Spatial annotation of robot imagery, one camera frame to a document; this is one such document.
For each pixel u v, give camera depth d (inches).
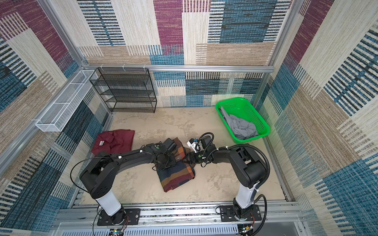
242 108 45.8
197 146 33.5
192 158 31.9
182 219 28.9
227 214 28.8
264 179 18.8
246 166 19.3
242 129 38.5
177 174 32.9
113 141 38.7
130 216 28.7
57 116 28.1
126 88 42.8
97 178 18.1
